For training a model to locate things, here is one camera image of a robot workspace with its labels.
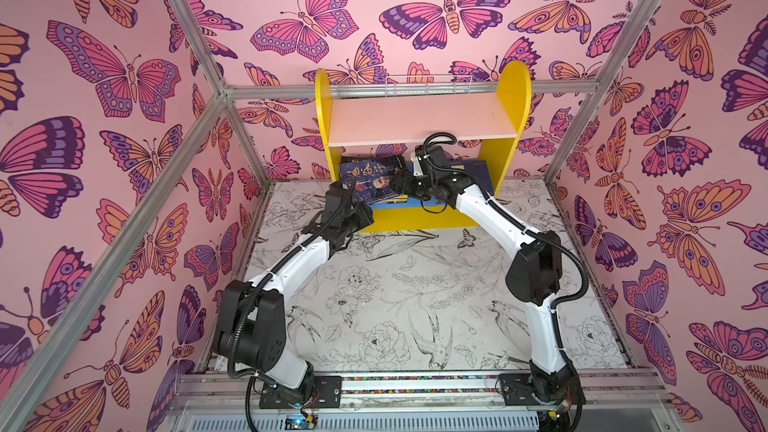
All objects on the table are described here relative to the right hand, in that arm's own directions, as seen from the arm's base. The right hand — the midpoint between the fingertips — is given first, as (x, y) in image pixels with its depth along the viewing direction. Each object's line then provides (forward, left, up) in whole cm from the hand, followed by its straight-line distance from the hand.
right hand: (396, 181), depth 89 cm
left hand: (-7, +8, -4) cm, 11 cm away
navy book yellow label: (+9, -26, -3) cm, 28 cm away
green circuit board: (-57, +24, -26) cm, 67 cm away
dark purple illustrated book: (+2, +7, 0) cm, 7 cm away
